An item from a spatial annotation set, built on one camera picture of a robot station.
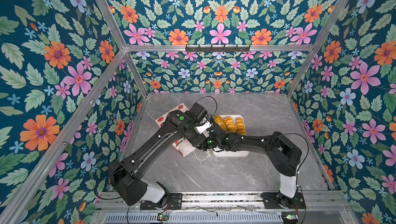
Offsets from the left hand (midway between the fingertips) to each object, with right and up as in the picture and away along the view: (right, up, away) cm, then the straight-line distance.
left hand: (201, 136), depth 72 cm
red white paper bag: (-10, -6, +6) cm, 13 cm away
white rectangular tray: (+9, -13, +18) cm, 24 cm away
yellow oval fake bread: (+11, +4, +24) cm, 27 cm away
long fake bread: (+24, +2, +26) cm, 36 cm away
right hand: (-5, -6, +13) cm, 15 cm away
